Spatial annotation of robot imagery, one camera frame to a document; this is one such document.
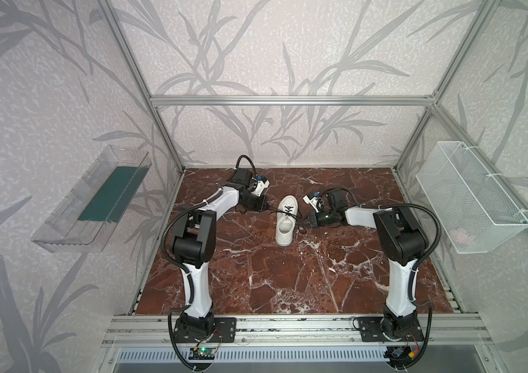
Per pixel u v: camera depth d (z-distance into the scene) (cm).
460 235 73
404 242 54
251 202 85
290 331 75
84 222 63
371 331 73
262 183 91
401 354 74
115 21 73
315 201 92
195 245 53
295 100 96
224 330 74
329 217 86
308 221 91
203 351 71
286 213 96
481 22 72
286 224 95
